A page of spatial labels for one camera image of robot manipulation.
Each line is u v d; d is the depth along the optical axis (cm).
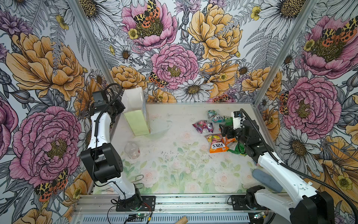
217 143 92
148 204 73
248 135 60
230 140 94
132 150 92
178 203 76
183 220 68
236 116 69
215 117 105
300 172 45
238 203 74
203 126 101
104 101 64
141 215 71
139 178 83
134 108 103
